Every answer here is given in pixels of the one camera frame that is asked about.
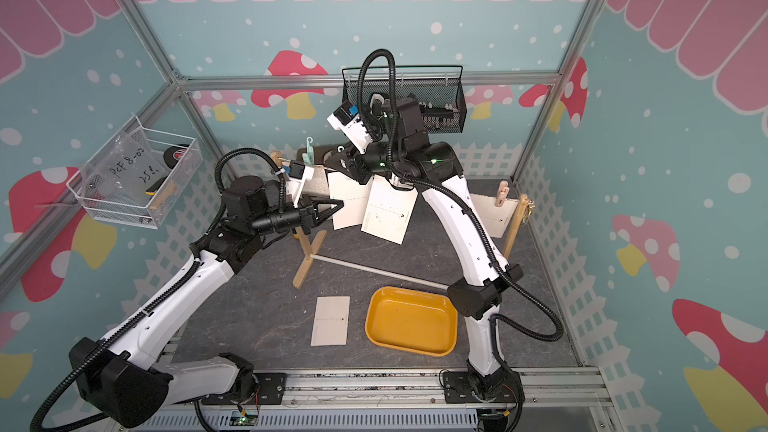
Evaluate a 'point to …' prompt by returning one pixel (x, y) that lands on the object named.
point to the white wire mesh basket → (146, 216)
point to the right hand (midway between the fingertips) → (332, 159)
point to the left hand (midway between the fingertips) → (342, 209)
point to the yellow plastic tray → (411, 320)
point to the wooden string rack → (310, 249)
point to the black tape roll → (174, 153)
